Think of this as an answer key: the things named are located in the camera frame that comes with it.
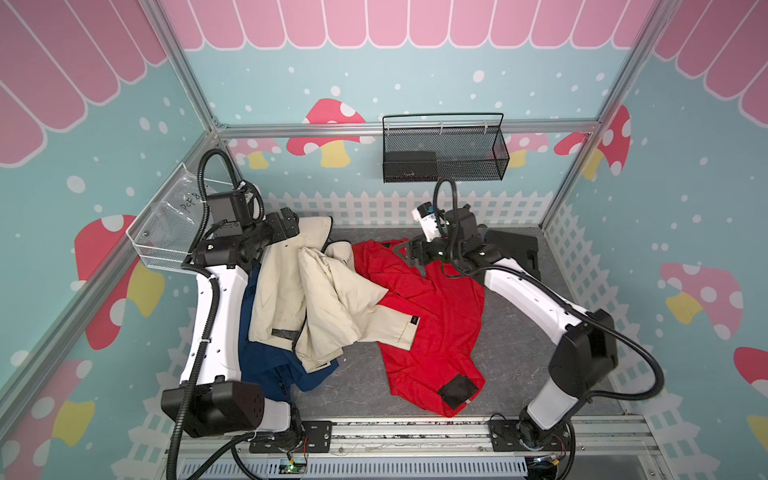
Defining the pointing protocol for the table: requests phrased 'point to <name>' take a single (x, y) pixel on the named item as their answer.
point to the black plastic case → (523, 248)
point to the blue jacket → (275, 368)
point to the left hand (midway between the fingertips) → (283, 226)
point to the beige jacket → (309, 297)
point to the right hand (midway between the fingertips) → (404, 244)
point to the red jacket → (441, 372)
